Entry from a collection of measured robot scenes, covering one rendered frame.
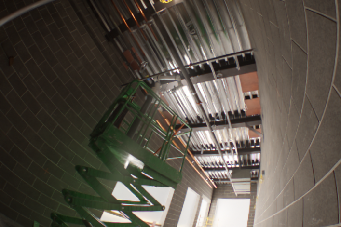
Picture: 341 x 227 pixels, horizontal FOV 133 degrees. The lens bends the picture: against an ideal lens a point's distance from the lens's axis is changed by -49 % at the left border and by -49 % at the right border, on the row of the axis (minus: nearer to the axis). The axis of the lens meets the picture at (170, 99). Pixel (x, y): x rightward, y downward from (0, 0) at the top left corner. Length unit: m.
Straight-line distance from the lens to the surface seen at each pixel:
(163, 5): 3.00
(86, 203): 1.96
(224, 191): 11.02
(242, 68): 3.27
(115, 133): 1.96
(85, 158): 3.10
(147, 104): 2.60
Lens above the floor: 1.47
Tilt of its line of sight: 44 degrees up
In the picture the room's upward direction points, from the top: 23 degrees clockwise
